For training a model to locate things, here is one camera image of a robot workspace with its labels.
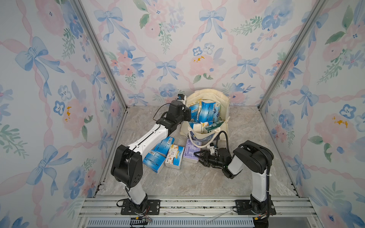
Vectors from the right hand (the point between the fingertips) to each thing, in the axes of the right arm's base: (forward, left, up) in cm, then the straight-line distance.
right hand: (195, 155), depth 89 cm
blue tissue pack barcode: (+20, -7, +19) cm, 29 cm away
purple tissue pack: (+3, +3, +2) cm, 5 cm away
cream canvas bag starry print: (+8, -7, +6) cm, 12 cm away
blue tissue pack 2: (+4, +20, +4) cm, 21 cm away
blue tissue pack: (+24, +1, +17) cm, 30 cm away
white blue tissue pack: (+14, 0, +11) cm, 18 cm away
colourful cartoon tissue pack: (+15, -11, +11) cm, 21 cm away
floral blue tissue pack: (+24, -14, +13) cm, 31 cm away
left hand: (+19, +3, +22) cm, 30 cm away
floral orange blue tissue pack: (-3, +13, +4) cm, 14 cm away
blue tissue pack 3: (-5, +25, +4) cm, 26 cm away
